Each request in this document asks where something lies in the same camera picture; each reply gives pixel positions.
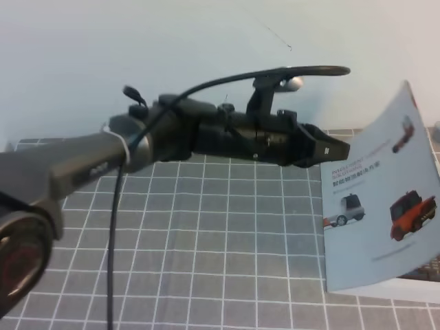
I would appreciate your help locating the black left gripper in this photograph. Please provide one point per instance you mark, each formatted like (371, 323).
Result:
(197, 127)

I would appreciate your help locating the white brochure book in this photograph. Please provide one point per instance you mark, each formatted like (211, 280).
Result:
(380, 206)

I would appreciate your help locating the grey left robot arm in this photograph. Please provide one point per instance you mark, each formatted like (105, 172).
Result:
(35, 180)

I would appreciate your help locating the grey checked tablecloth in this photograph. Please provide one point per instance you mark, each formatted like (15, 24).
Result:
(205, 244)

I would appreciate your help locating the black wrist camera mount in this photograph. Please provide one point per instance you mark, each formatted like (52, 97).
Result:
(266, 84)

